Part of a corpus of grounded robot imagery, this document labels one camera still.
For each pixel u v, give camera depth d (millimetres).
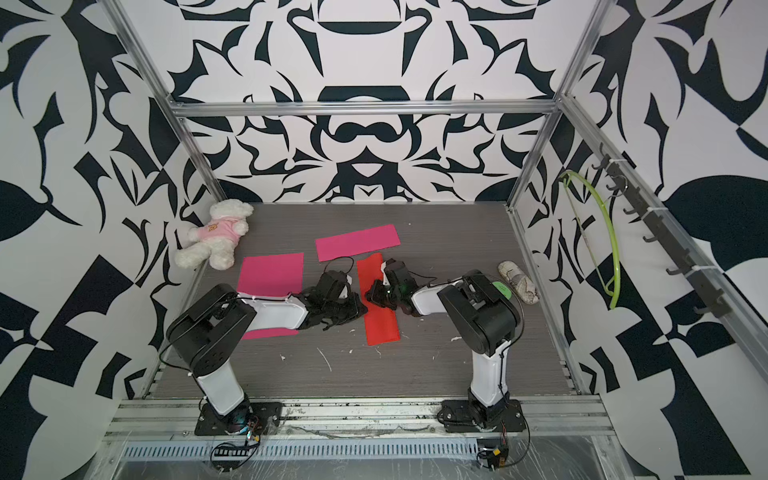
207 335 475
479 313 515
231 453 727
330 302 749
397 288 774
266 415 746
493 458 704
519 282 935
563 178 888
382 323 888
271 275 991
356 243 1079
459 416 741
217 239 996
